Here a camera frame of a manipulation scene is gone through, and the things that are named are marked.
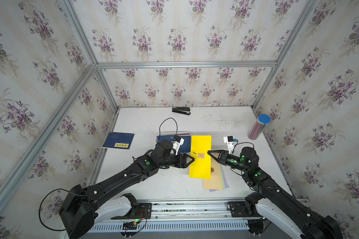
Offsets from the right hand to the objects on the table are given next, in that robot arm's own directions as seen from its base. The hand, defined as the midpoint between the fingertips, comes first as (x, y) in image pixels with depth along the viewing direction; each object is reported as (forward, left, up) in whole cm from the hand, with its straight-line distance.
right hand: (210, 154), depth 73 cm
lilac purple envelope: (-9, -11, -19) cm, 24 cm away
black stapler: (+46, +13, -17) cm, 50 cm away
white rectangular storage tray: (+22, +20, -14) cm, 33 cm away
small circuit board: (-29, +38, -21) cm, 52 cm away
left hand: (-3, +9, -1) cm, 9 cm away
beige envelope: (-8, -5, -19) cm, 21 cm away
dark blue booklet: (+19, +58, -19) cm, 64 cm away
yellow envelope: (-5, +4, -4) cm, 8 cm away
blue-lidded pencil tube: (+22, -33, -7) cm, 40 cm away
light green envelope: (-6, -10, -19) cm, 22 cm away
